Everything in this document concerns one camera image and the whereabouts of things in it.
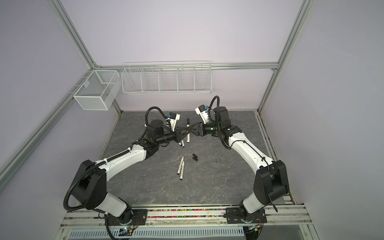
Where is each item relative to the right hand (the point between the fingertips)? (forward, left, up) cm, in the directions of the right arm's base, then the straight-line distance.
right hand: (189, 129), depth 77 cm
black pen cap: (-1, -2, -26) cm, 26 cm away
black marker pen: (-1, +1, -3) cm, 4 cm away
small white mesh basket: (+33, +63, 0) cm, 71 cm away
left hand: (0, -1, -2) cm, 2 cm away
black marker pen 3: (-13, +5, -25) cm, 29 cm away
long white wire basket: (+40, +16, +6) cm, 44 cm away
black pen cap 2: (-4, -2, -26) cm, 26 cm away
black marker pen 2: (-8, +7, -26) cm, 28 cm away
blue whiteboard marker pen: (+8, +6, -25) cm, 27 cm away
